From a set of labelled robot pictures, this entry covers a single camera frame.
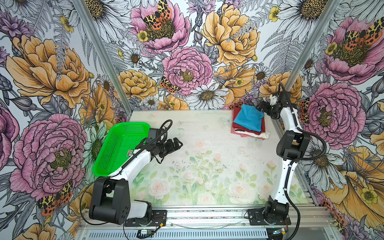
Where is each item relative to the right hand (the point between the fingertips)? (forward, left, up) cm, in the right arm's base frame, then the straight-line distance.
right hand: (261, 111), depth 103 cm
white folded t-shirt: (-12, -1, -11) cm, 16 cm away
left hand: (-27, +56, -3) cm, 63 cm away
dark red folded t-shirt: (-6, +13, -8) cm, 17 cm away
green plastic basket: (-10, +95, -13) cm, 97 cm away
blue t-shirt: (+1, +6, -6) cm, 8 cm away
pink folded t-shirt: (-10, +11, -13) cm, 19 cm away
